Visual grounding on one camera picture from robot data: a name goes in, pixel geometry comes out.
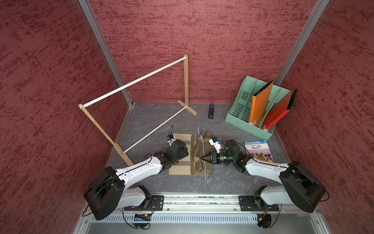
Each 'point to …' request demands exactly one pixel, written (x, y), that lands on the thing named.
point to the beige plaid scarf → (197, 146)
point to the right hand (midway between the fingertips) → (202, 161)
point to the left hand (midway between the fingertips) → (184, 152)
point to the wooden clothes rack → (117, 146)
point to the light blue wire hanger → (203, 129)
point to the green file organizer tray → (239, 112)
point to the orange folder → (259, 102)
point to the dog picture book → (259, 150)
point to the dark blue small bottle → (211, 111)
